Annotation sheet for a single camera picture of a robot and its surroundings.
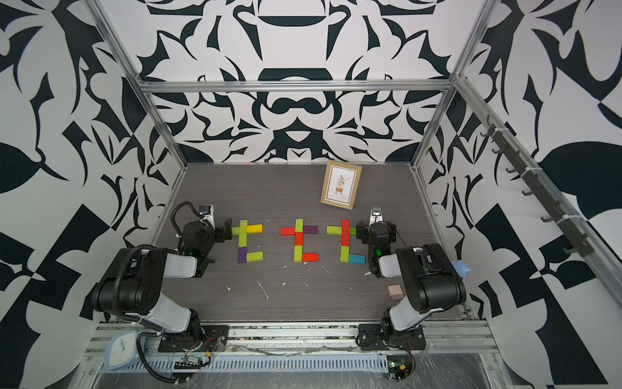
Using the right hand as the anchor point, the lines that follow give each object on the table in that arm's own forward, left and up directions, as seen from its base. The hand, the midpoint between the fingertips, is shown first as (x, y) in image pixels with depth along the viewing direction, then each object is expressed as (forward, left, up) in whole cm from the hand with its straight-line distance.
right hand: (376, 218), depth 95 cm
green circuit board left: (-45, +60, -2) cm, 75 cm away
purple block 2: (-2, +26, -5) cm, 27 cm away
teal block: (-15, +8, -5) cm, 18 cm away
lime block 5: (-12, +13, -5) cm, 19 cm away
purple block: (-12, +51, -5) cm, 53 cm away
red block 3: (-5, +12, -5) cm, 14 cm away
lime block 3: (0, +30, -5) cm, 31 cm away
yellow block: (-2, +47, -3) cm, 47 cm away
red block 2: (-3, +12, -4) cm, 13 cm away
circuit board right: (-46, 0, -7) cm, 47 cm away
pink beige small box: (-26, -2, -4) cm, 27 cm away
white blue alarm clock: (-42, +79, -1) cm, 90 cm away
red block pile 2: (-13, +26, -6) cm, 29 cm away
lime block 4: (-3, +17, -4) cm, 17 cm away
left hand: (+1, +62, +2) cm, 62 cm away
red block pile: (-5, +30, -6) cm, 31 cm away
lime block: (-1, +52, -3) cm, 52 cm away
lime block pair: (-7, +51, -4) cm, 52 cm away
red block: (-3, +35, -5) cm, 35 cm away
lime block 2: (-14, +46, -3) cm, 48 cm away
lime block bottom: (-12, +30, -5) cm, 33 cm away
